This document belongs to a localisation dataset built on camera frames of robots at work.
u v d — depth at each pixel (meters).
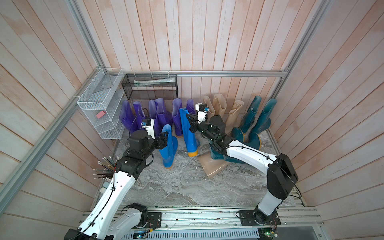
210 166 0.87
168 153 0.75
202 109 0.64
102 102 0.69
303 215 0.76
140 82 0.90
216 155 0.82
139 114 0.89
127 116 0.90
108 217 0.40
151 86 1.05
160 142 0.64
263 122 0.91
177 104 0.95
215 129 0.60
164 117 0.88
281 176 0.45
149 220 0.73
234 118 0.91
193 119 0.70
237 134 1.01
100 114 0.82
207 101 0.97
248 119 0.94
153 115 0.86
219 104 0.90
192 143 0.81
